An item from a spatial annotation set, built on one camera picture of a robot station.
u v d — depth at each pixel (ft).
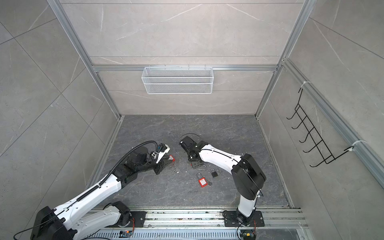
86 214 1.52
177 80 3.30
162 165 2.21
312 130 2.21
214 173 2.94
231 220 2.40
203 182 2.75
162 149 2.13
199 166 2.61
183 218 2.45
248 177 1.50
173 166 3.03
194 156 2.04
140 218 2.40
